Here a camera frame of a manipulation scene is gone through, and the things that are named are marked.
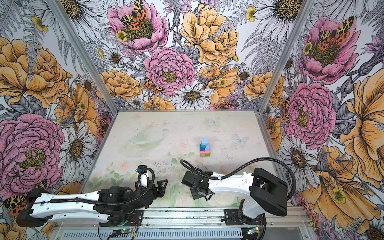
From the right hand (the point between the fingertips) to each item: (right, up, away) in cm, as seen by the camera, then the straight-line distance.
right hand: (200, 197), depth 81 cm
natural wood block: (+2, +19, +14) cm, 24 cm away
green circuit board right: (+24, -12, -9) cm, 28 cm away
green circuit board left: (-35, -11, -9) cm, 38 cm away
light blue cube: (+5, +25, +12) cm, 28 cm away
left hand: (-21, +9, -7) cm, 24 cm away
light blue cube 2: (+3, +28, +9) cm, 29 cm away
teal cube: (+2, +25, +11) cm, 28 cm away
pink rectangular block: (+2, +21, +13) cm, 25 cm away
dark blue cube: (+1, +24, +12) cm, 27 cm away
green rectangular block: (+5, +19, +15) cm, 25 cm away
